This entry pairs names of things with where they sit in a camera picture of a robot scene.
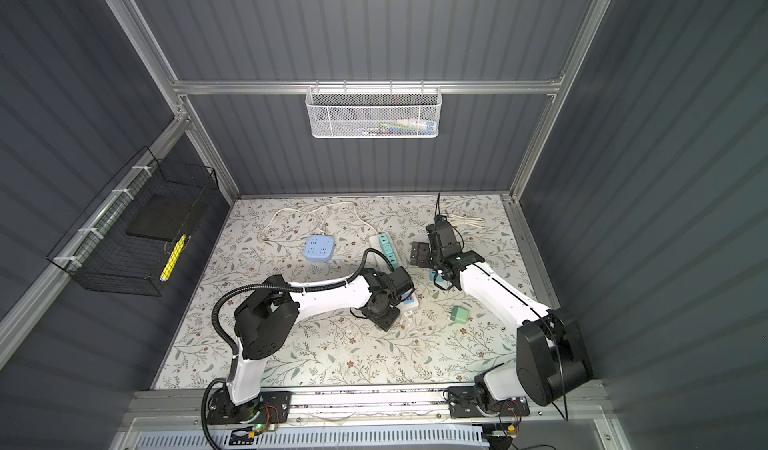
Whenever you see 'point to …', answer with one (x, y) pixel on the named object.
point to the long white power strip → (409, 300)
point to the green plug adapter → (459, 315)
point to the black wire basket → (127, 238)
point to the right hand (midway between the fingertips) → (428, 252)
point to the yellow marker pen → (175, 253)
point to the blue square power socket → (319, 248)
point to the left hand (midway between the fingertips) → (387, 320)
